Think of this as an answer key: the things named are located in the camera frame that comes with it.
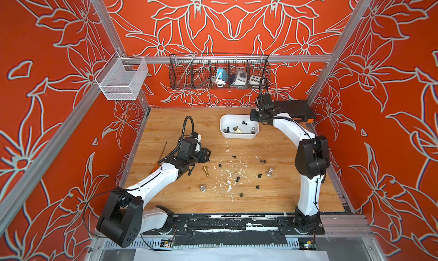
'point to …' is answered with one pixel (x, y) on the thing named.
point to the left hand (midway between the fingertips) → (208, 151)
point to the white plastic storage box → (238, 126)
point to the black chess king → (228, 128)
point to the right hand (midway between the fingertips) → (250, 113)
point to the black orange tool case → (299, 110)
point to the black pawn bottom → (241, 195)
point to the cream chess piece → (239, 131)
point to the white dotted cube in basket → (254, 80)
